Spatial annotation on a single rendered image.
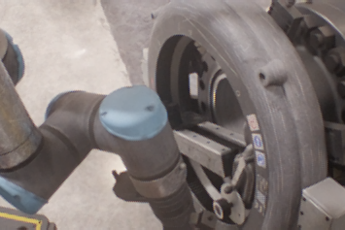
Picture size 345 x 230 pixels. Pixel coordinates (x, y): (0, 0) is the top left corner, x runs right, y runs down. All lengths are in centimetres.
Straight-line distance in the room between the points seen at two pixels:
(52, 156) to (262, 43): 46
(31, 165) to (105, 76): 154
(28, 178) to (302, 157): 51
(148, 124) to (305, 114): 36
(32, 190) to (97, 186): 111
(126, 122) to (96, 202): 112
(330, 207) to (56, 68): 165
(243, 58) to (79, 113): 36
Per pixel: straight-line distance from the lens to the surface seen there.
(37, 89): 206
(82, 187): 169
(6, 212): 132
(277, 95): 80
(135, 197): 70
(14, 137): 55
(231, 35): 85
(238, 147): 104
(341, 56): 108
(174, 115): 120
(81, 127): 63
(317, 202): 82
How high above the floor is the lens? 147
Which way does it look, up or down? 50 degrees down
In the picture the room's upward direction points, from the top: 8 degrees clockwise
